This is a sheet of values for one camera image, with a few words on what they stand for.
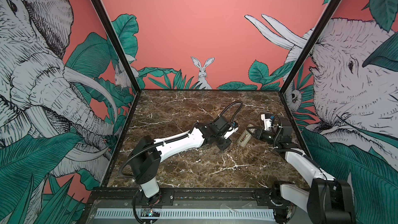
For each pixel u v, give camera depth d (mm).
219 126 621
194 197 749
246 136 832
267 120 775
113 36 887
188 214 701
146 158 436
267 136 738
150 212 700
